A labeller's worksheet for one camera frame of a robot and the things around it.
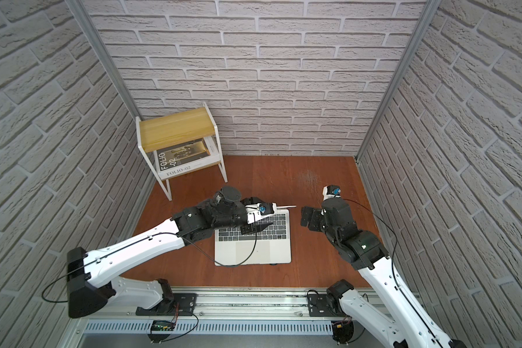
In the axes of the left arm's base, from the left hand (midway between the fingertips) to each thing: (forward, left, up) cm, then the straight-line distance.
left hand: (268, 204), depth 70 cm
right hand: (-1, -14, -2) cm, 14 cm away
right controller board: (-33, -26, -27) cm, 50 cm away
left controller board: (-30, +35, -29) cm, 55 cm away
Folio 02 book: (+28, +36, -7) cm, 46 cm away
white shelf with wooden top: (+25, +34, +4) cm, 42 cm away
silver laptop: (-6, -1, -22) cm, 22 cm away
